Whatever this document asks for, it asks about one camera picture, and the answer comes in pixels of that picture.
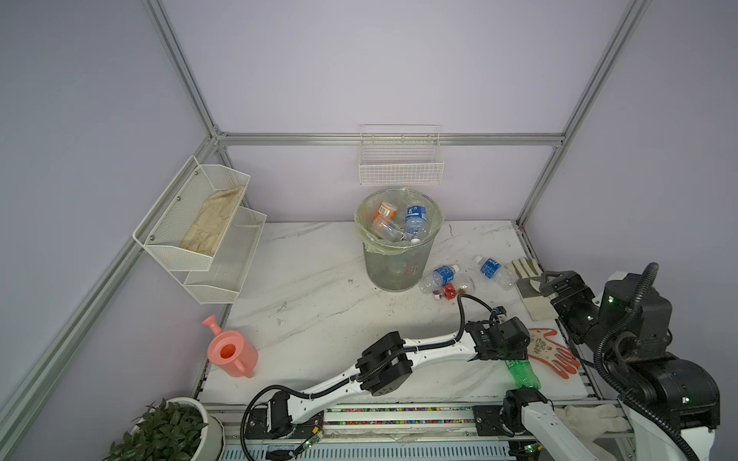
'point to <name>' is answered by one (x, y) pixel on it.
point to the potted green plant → (172, 430)
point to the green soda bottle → (523, 374)
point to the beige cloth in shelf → (205, 230)
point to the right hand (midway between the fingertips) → (546, 283)
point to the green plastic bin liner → (366, 207)
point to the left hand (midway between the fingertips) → (522, 352)
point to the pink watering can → (230, 351)
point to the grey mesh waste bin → (402, 270)
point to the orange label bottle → (385, 224)
